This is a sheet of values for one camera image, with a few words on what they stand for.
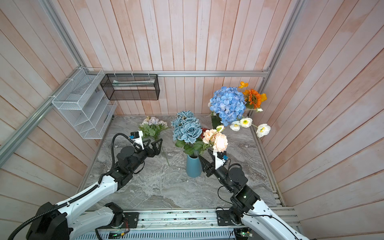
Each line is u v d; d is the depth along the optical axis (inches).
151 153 27.2
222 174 23.9
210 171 23.8
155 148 27.0
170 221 28.9
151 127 39.5
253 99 28.6
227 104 25.1
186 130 24.1
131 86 41.0
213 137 23.3
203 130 24.3
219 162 23.0
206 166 24.2
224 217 28.8
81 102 27.3
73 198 17.8
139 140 26.8
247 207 20.4
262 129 22.9
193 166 30.7
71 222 16.9
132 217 29.3
